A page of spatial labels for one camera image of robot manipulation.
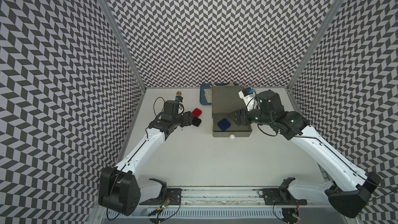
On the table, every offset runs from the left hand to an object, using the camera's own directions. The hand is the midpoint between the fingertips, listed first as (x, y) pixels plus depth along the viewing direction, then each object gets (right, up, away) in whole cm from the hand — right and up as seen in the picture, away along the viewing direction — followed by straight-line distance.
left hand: (187, 116), depth 83 cm
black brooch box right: (+4, -5, +17) cm, 19 cm away
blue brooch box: (+20, -4, -2) cm, 20 cm away
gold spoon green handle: (-3, +10, -10) cm, 14 cm away
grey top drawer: (+25, -7, -3) cm, 26 cm away
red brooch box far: (+4, 0, +24) cm, 24 cm away
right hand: (+23, +2, -15) cm, 27 cm away
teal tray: (+8, +10, +29) cm, 32 cm away
